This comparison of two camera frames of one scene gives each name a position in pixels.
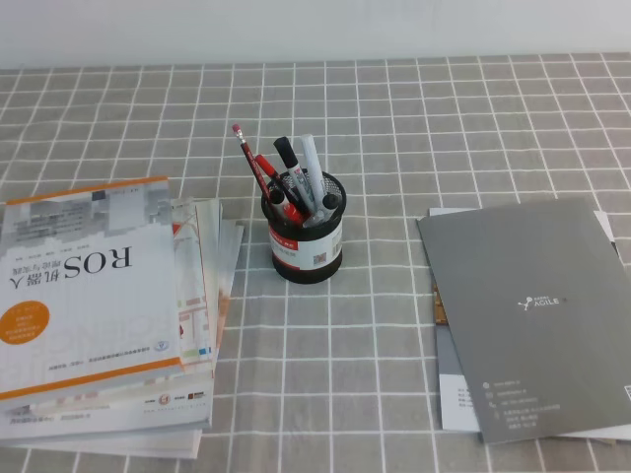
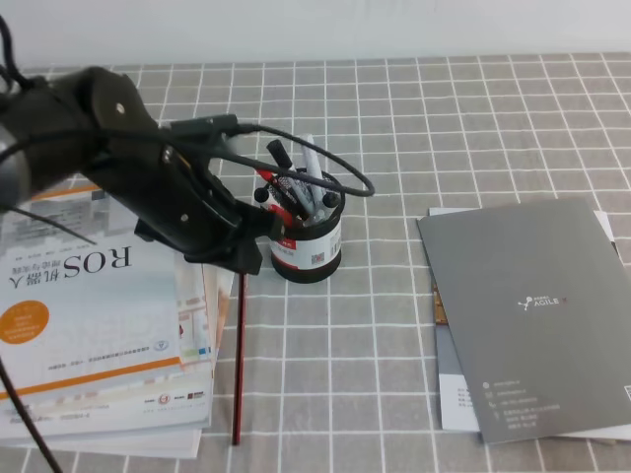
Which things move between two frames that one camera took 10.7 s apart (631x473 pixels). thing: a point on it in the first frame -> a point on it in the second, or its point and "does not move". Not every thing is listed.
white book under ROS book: (170, 399) does not move
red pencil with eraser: (237, 128) -> (240, 362)
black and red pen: (295, 212) -> (283, 201)
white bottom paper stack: (177, 443) does not move
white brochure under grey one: (455, 411) does not move
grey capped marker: (315, 172) does not move
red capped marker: (283, 180) -> (265, 173)
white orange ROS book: (89, 289) does not move
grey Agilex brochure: (537, 304) does not move
